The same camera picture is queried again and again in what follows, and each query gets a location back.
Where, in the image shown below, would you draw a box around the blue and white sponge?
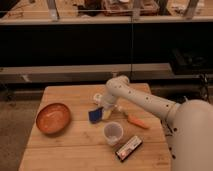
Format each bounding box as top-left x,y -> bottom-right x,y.
88,107 -> 112,124

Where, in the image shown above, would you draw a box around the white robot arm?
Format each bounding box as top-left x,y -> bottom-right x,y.
101,76 -> 213,171

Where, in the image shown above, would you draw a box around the white round lid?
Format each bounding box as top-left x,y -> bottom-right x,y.
93,93 -> 102,104

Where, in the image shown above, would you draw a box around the orange carrot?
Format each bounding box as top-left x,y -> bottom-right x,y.
117,106 -> 149,129

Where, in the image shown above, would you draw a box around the clear plastic cup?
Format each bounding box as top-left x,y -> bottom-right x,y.
103,122 -> 124,146

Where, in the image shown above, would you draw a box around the wooden table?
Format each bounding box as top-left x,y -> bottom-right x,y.
19,85 -> 170,171

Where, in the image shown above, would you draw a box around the black rectangular box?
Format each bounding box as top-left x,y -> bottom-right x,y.
115,135 -> 143,162

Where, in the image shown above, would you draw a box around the orange wooden bowl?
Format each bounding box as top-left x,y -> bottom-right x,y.
36,103 -> 71,134

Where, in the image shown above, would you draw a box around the black cables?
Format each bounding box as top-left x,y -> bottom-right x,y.
162,119 -> 176,151

